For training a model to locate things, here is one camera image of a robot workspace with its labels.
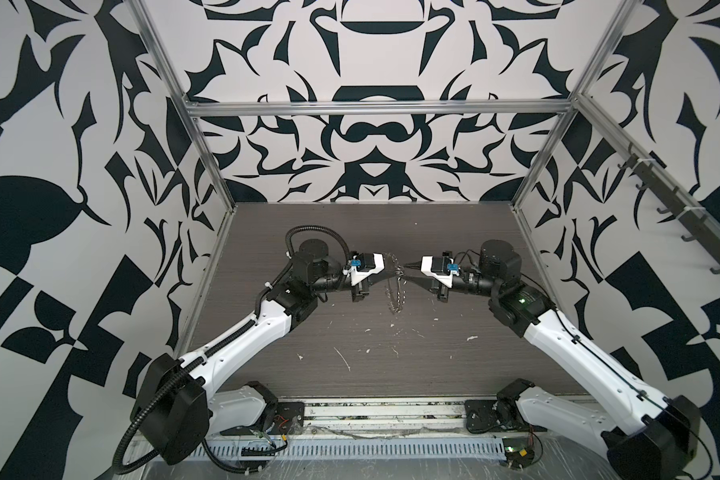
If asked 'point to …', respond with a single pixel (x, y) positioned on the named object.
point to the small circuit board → (519, 451)
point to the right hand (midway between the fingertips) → (409, 267)
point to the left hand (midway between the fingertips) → (396, 262)
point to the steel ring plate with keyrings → (395, 284)
